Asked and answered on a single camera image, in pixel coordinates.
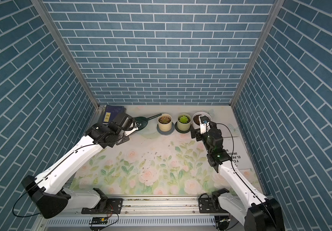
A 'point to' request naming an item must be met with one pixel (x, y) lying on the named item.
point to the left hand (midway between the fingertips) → (123, 129)
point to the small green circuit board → (98, 220)
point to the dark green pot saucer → (182, 131)
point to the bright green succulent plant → (183, 119)
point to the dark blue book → (111, 112)
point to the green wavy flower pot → (183, 126)
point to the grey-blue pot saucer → (166, 133)
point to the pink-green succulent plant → (164, 120)
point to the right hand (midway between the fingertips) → (202, 123)
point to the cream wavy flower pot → (165, 127)
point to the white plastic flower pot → (196, 119)
